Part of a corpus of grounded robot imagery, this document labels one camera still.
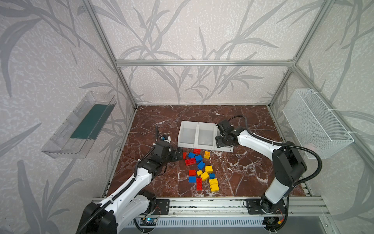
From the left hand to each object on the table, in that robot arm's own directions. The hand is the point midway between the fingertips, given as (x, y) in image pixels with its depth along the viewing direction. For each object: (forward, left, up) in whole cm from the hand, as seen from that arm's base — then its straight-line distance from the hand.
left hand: (179, 147), depth 84 cm
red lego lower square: (-11, -8, -12) cm, 18 cm away
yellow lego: (-1, -17, -7) cm, 18 cm away
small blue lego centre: (-14, -20, -9) cm, 25 cm away
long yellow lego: (-19, -20, -9) cm, 29 cm away
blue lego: (-3, -12, -9) cm, 15 cm away
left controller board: (-35, +13, -11) cm, 39 cm away
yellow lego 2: (-10, -18, -9) cm, 22 cm away
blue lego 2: (-7, -13, -9) cm, 18 cm away
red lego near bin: (+2, -11, -10) cm, 15 cm away
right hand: (+9, -27, -4) cm, 29 cm away
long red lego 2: (-20, -12, -9) cm, 25 cm away
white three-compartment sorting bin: (+15, -13, -11) cm, 23 cm away
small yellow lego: (-11, -12, -10) cm, 19 cm away
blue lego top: (-1, -7, -10) cm, 12 cm away
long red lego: (-5, -6, -10) cm, 13 cm away
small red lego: (-1, -3, -9) cm, 10 cm away
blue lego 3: (-15, -8, -10) cm, 20 cm away
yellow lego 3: (-14, -15, -9) cm, 22 cm away
